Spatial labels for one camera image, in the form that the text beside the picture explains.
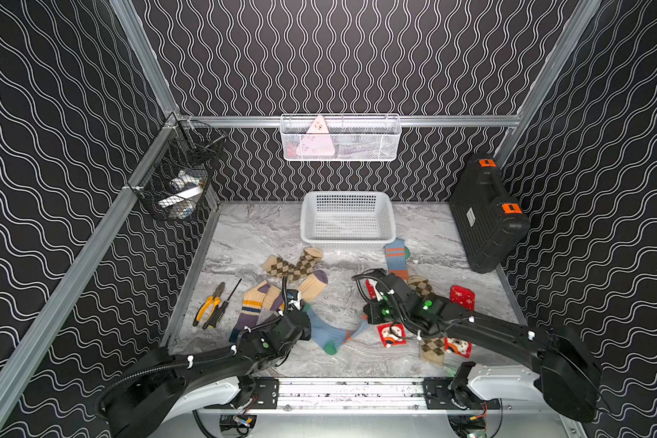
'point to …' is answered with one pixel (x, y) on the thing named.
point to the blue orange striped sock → (396, 257)
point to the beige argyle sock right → (432, 348)
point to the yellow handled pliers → (208, 308)
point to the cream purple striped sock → (312, 286)
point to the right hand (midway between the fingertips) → (364, 309)
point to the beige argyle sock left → (304, 268)
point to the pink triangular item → (318, 140)
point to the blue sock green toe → (330, 339)
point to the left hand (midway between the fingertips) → (307, 313)
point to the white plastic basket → (348, 220)
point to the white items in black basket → (186, 189)
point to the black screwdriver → (220, 310)
